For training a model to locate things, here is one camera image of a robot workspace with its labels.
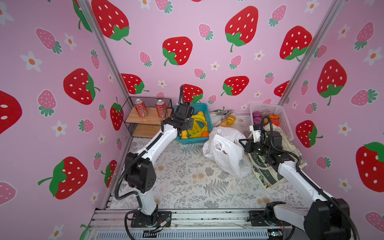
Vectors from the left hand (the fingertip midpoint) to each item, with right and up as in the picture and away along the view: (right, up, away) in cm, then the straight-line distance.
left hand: (187, 121), depth 88 cm
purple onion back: (+52, +7, +27) cm, 59 cm away
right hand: (+30, -11, -6) cm, 32 cm away
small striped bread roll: (+32, +3, +27) cm, 42 cm away
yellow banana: (+5, -7, +16) cm, 18 cm away
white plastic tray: (+19, +3, +28) cm, 34 cm away
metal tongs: (+30, +8, +31) cm, 44 cm away
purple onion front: (+50, +1, +20) cm, 54 cm away
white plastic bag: (+18, -13, -19) cm, 29 cm away
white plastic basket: (+65, +11, +31) cm, 73 cm away
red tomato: (+63, +1, +19) cm, 66 cm away
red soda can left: (-29, +9, +3) cm, 30 cm away
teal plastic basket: (+10, +12, +27) cm, 31 cm away
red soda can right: (-16, +8, +3) cm, 19 cm away
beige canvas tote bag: (+44, -30, -10) cm, 54 cm away
